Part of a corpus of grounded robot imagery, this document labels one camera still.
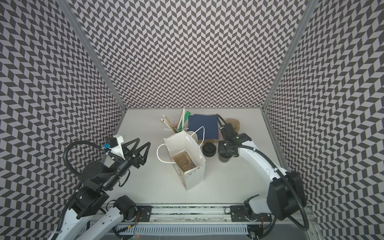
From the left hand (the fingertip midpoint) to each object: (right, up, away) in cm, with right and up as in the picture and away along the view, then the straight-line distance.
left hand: (145, 143), depth 61 cm
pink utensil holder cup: (+7, +7, +34) cm, 35 cm away
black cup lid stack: (+28, -8, +29) cm, 42 cm away
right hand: (+38, -8, +22) cm, 44 cm away
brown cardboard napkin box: (+33, -4, +35) cm, 48 cm away
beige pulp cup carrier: (+48, +8, +43) cm, 64 cm away
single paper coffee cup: (+37, -13, +23) cm, 45 cm away
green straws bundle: (+13, +12, +30) cm, 35 cm away
